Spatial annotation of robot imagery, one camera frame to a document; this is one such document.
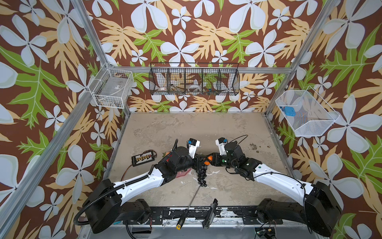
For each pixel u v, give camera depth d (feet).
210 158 2.51
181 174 2.90
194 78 3.22
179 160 1.95
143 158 3.06
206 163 2.65
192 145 2.26
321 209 1.33
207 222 2.32
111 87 2.83
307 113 2.68
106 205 1.33
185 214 2.43
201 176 2.76
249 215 2.42
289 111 2.83
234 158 2.03
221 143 2.41
